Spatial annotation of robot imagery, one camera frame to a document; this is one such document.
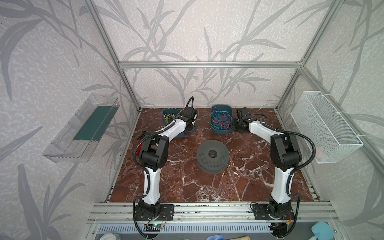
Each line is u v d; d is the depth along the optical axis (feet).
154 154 1.77
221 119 3.55
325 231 2.28
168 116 3.45
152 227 2.36
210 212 2.47
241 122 2.60
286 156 1.75
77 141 2.07
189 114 2.64
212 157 2.88
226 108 3.69
